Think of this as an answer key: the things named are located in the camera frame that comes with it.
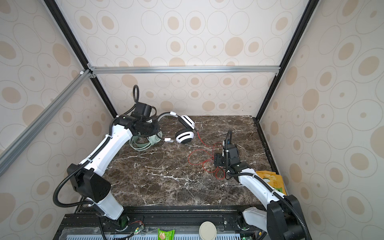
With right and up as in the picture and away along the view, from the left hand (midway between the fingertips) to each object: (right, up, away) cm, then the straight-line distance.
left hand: (164, 127), depth 80 cm
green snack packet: (+3, -50, -11) cm, 51 cm away
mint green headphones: (-11, -8, +20) cm, 24 cm away
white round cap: (+22, -47, -14) cm, 54 cm away
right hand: (+32, -16, +8) cm, 37 cm away
